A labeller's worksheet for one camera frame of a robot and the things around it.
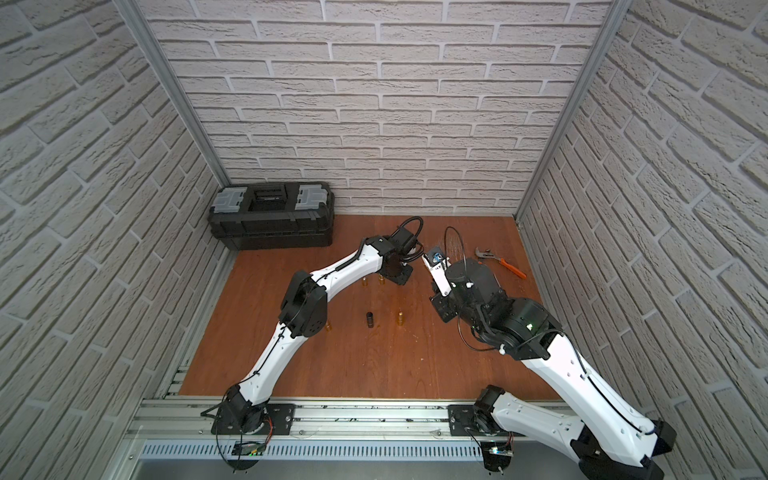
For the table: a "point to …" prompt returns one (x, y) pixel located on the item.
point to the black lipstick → (370, 319)
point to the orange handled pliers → (488, 254)
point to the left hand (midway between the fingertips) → (408, 275)
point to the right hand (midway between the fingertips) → (444, 280)
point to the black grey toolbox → (273, 215)
